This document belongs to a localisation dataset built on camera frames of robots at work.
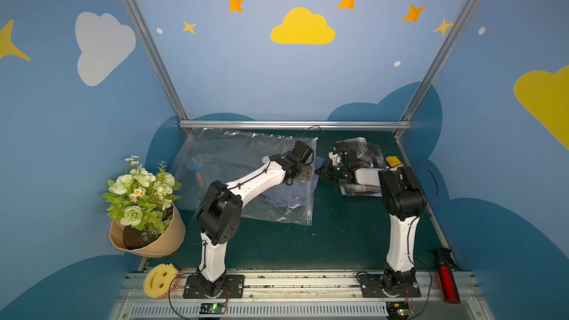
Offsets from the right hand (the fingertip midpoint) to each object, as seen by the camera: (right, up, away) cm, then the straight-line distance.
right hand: (317, 169), depth 103 cm
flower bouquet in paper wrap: (-57, -12, -38) cm, 70 cm away
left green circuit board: (-39, -44, -32) cm, 66 cm away
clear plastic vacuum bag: (-48, +7, +8) cm, 50 cm away
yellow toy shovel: (+39, +3, +5) cm, 39 cm away
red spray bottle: (+42, -34, -27) cm, 60 cm away
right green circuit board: (+22, -44, -32) cm, 59 cm away
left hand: (-7, +1, -12) cm, 14 cm away
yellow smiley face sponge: (-58, -35, -29) cm, 74 cm away
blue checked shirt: (-10, -10, -7) cm, 16 cm away
